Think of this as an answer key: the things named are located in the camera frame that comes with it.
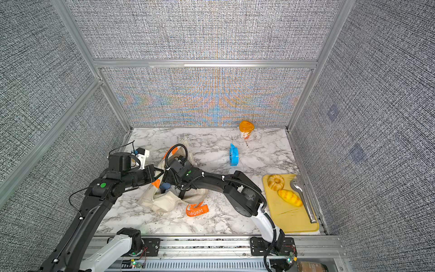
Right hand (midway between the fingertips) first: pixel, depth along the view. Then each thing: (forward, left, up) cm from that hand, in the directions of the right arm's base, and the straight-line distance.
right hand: (163, 175), depth 86 cm
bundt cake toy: (-1, -59, -7) cm, 59 cm away
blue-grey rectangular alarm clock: (-6, -2, +1) cm, 7 cm away
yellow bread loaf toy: (-9, -64, -7) cm, 65 cm away
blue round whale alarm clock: (+11, -36, 0) cm, 38 cm away
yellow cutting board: (-18, -63, -13) cm, 66 cm away
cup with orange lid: (+33, -46, -1) cm, 56 cm away
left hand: (-5, -5, +14) cm, 15 cm away
